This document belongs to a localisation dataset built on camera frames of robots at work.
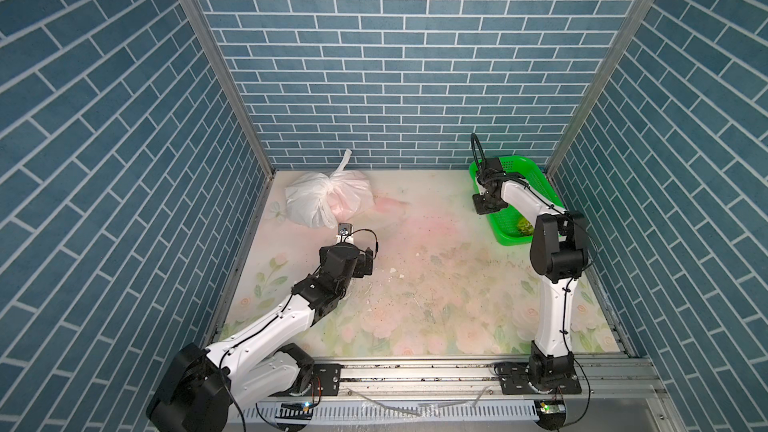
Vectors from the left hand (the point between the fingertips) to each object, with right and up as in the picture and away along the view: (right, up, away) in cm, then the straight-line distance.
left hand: (356, 248), depth 84 cm
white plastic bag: (-15, +14, +15) cm, 25 cm away
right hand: (+42, +12, +19) cm, 48 cm away
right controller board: (+50, -39, -11) cm, 65 cm away
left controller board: (-13, -38, -12) cm, 42 cm away
